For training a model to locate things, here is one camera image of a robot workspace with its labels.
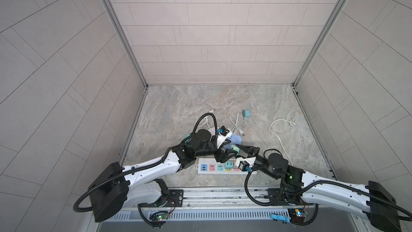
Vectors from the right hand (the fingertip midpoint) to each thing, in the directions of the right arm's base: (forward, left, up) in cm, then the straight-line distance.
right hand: (236, 149), depth 71 cm
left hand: (+1, 0, +1) cm, 1 cm away
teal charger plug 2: (+28, -12, -12) cm, 33 cm away
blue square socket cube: (+11, -2, -11) cm, 16 cm away
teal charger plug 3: (-7, +4, +1) cm, 8 cm away
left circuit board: (-21, +34, -12) cm, 41 cm away
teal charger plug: (0, +20, +15) cm, 25 cm away
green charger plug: (-1, +1, +4) cm, 4 cm away
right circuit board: (-24, -24, -16) cm, 38 cm away
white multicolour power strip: (-2, +12, -12) cm, 17 cm away
